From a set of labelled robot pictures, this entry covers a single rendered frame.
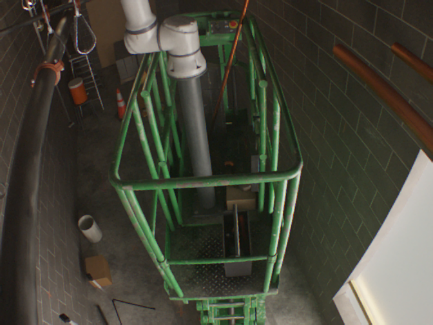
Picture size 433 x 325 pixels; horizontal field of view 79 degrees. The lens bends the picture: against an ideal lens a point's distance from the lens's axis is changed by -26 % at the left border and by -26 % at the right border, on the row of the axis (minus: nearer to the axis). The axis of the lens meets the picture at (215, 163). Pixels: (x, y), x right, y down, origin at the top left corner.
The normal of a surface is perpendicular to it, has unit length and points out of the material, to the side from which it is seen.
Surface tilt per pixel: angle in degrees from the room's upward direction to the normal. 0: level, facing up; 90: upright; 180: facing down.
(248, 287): 0
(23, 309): 49
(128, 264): 0
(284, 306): 0
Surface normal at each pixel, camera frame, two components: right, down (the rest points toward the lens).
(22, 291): 0.66, -0.65
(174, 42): -0.09, 0.74
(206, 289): -0.08, -0.68
